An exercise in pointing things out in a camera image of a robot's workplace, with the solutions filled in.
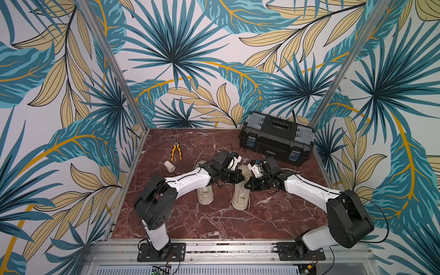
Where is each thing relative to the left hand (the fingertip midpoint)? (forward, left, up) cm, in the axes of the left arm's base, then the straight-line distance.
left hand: (244, 180), depth 84 cm
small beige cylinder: (+11, +39, -6) cm, 41 cm away
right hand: (0, -1, -4) cm, 4 cm away
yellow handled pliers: (+30, +40, -10) cm, 51 cm away
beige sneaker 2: (-5, +1, -6) cm, 8 cm away
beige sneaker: (-6, +19, -4) cm, 20 cm away
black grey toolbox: (+23, -19, +7) cm, 30 cm away
